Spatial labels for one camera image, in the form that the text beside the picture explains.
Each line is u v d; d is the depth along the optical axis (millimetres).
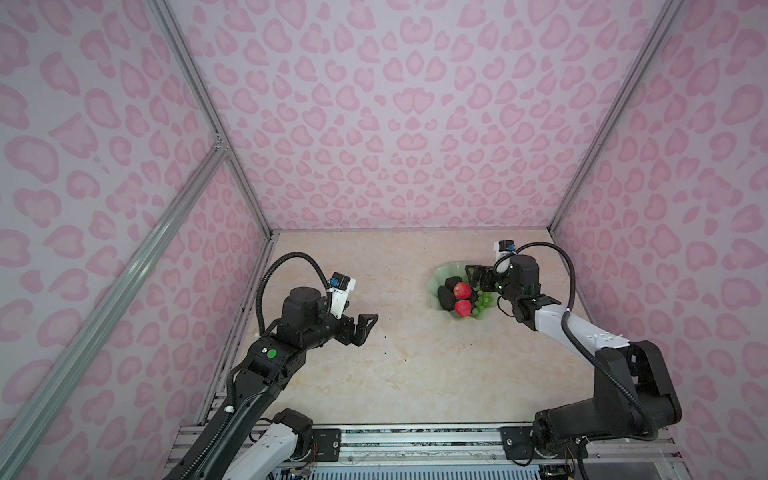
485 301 926
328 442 738
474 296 946
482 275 801
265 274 491
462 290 947
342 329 620
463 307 905
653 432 394
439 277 1010
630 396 392
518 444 737
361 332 631
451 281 989
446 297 954
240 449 447
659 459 718
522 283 680
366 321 629
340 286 607
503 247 780
